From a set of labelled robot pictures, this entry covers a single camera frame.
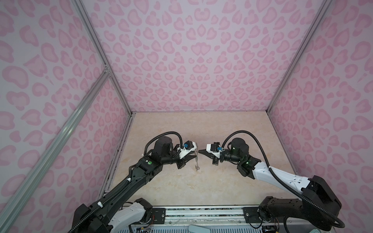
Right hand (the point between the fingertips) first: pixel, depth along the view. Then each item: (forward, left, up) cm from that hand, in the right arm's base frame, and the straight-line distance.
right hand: (201, 151), depth 72 cm
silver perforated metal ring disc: (-5, +2, -7) cm, 9 cm away
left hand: (-1, +3, -1) cm, 4 cm away
